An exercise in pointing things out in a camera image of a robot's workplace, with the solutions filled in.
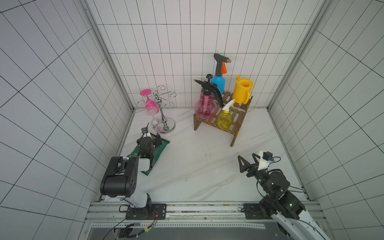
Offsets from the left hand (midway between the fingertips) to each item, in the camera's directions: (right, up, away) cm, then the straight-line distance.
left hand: (150, 136), depth 95 cm
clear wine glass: (+5, +8, -3) cm, 10 cm away
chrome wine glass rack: (+11, +8, +12) cm, 18 cm away
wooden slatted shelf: (+58, +15, +2) cm, 60 cm away
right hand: (+52, -7, -22) cm, 57 cm away
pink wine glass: (+1, +20, -1) cm, 20 cm away
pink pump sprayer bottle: (+36, +20, -4) cm, 41 cm away
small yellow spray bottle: (+48, +11, -1) cm, 49 cm away
